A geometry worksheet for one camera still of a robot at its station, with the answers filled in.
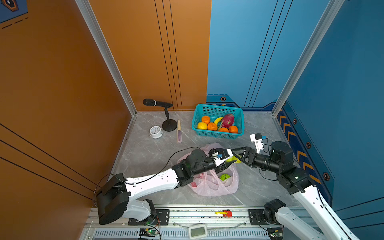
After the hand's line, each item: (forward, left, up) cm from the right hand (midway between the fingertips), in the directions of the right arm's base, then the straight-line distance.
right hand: (233, 154), depth 66 cm
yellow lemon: (+34, +13, -20) cm, 41 cm away
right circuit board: (-26, -21, -30) cm, 45 cm away
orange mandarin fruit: (+31, -2, -21) cm, 38 cm away
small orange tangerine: (+34, +6, -20) cm, 40 cm away
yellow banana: (+43, +1, -24) cm, 49 cm away
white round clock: (+30, +45, -22) cm, 58 cm away
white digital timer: (-25, +16, -25) cm, 39 cm away
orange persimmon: (+41, +10, -21) cm, 47 cm away
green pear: (-2, 0, 0) cm, 2 cm away
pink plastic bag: (-6, +9, -20) cm, 23 cm away
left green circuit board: (-26, +41, -28) cm, 56 cm away
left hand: (+1, 0, 0) cm, 1 cm away
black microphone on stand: (+39, +38, -24) cm, 60 cm away
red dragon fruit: (+38, -6, -19) cm, 43 cm away
